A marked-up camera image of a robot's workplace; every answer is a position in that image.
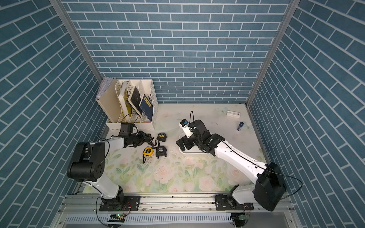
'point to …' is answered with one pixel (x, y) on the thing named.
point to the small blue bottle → (241, 124)
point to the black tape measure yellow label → (161, 151)
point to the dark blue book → (147, 108)
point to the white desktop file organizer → (145, 86)
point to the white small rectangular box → (233, 114)
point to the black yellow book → (134, 99)
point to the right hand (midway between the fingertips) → (184, 137)
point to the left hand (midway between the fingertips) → (151, 136)
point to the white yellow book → (125, 99)
